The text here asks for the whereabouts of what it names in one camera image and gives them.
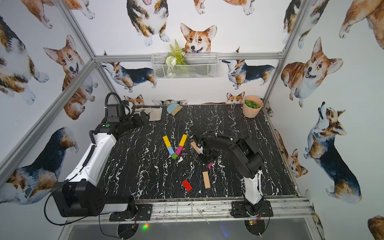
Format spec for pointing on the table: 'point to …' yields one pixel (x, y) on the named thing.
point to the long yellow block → (183, 140)
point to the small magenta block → (210, 164)
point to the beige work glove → (155, 113)
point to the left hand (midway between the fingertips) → (144, 115)
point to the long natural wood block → (195, 146)
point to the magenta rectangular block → (179, 150)
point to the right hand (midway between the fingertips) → (207, 161)
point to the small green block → (174, 156)
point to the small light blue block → (170, 150)
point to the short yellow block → (167, 141)
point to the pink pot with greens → (252, 105)
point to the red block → (187, 185)
